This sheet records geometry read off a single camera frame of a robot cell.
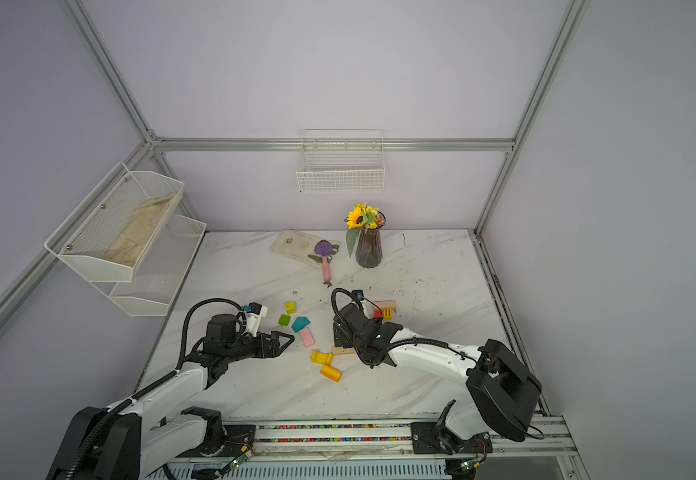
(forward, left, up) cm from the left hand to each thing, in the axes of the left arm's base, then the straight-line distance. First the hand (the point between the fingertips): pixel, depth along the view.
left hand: (282, 340), depth 85 cm
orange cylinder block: (-7, -14, -5) cm, 17 cm away
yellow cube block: (+13, 0, -4) cm, 14 cm away
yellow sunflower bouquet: (+31, -23, +20) cm, 43 cm away
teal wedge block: (+8, -3, -5) cm, 11 cm away
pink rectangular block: (+3, -6, -5) cm, 9 cm away
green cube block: (+10, +2, -6) cm, 12 cm away
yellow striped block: (+11, -32, -4) cm, 34 cm away
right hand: (+4, -19, +2) cm, 20 cm away
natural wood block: (-1, -18, -5) cm, 18 cm away
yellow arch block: (-3, -10, -4) cm, 12 cm away
